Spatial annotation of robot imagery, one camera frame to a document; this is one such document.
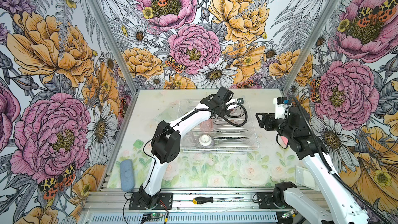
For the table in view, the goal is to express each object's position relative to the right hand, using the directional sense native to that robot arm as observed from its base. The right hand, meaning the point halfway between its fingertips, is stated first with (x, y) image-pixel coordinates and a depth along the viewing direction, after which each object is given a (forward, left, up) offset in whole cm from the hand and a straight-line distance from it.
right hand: (262, 119), depth 74 cm
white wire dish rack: (0, +36, -18) cm, 40 cm away
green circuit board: (-33, +52, -25) cm, 67 cm away
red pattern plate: (+18, +10, -14) cm, 25 cm away
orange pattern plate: (-6, +18, +7) cm, 20 cm away
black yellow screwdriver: (-28, +26, -24) cm, 45 cm away
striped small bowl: (-2, +27, -18) cm, 33 cm away
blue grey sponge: (-17, +67, -22) cm, 72 cm away
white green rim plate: (+7, +11, -21) cm, 25 cm away
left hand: (+16, +16, -9) cm, 24 cm away
